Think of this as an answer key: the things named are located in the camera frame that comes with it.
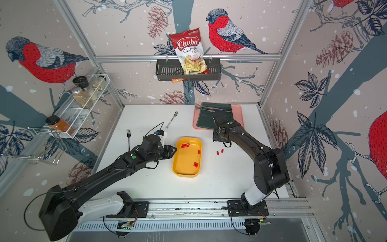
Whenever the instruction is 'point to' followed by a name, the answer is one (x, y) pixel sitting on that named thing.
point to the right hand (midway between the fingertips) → (218, 136)
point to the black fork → (128, 135)
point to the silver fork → (175, 115)
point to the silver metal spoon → (212, 111)
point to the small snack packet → (175, 80)
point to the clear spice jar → (99, 83)
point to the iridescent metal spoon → (214, 108)
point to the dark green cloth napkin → (210, 114)
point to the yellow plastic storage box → (187, 160)
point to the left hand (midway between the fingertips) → (178, 147)
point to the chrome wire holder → (34, 141)
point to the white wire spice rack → (70, 121)
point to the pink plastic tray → (238, 113)
